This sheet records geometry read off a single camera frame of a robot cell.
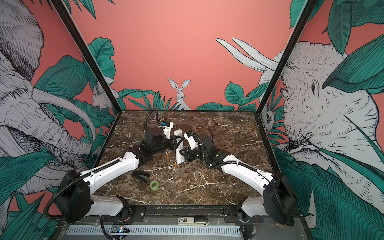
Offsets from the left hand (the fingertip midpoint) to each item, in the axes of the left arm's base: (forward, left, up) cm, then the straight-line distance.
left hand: (183, 136), depth 78 cm
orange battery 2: (-7, +6, -22) cm, 24 cm away
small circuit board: (-38, +31, -22) cm, 53 cm away
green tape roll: (-18, +18, -22) cm, 34 cm away
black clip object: (-13, +25, -21) cm, 35 cm away
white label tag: (-36, -1, -17) cm, 40 cm away
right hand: (-7, +2, -3) cm, 8 cm away
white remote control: (-8, +2, -5) cm, 9 cm away
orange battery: (+1, +11, -22) cm, 25 cm away
